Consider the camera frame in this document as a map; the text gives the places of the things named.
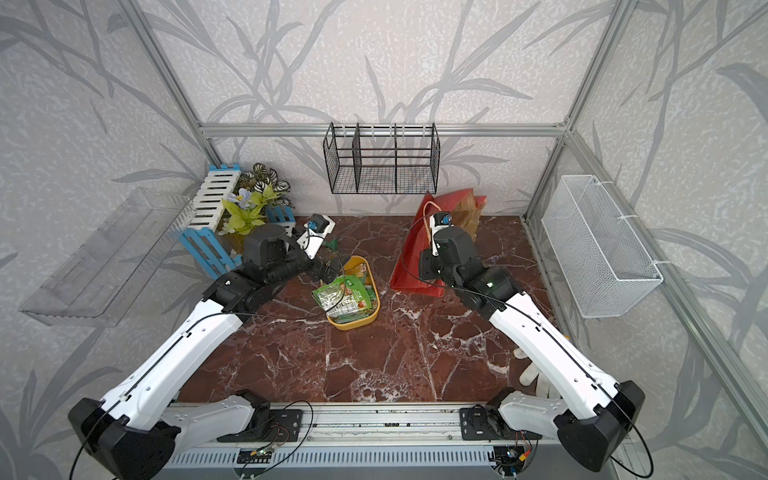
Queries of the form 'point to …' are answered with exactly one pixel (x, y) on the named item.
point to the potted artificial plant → (246, 205)
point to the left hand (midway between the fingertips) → (335, 243)
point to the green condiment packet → (345, 299)
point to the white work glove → (544, 386)
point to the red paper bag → (465, 208)
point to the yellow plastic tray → (360, 267)
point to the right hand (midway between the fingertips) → (424, 249)
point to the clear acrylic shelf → (94, 288)
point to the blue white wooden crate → (204, 239)
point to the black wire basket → (382, 159)
